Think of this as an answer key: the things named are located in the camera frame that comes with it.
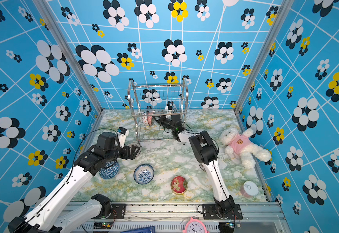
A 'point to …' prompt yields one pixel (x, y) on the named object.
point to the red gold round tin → (179, 185)
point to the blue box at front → (148, 229)
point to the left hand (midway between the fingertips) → (134, 145)
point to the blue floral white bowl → (144, 174)
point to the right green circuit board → (227, 227)
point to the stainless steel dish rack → (147, 102)
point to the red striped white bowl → (203, 166)
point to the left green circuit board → (102, 225)
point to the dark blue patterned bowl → (110, 171)
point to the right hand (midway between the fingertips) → (154, 115)
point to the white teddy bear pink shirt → (240, 144)
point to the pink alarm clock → (194, 225)
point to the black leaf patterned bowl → (150, 118)
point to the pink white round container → (248, 189)
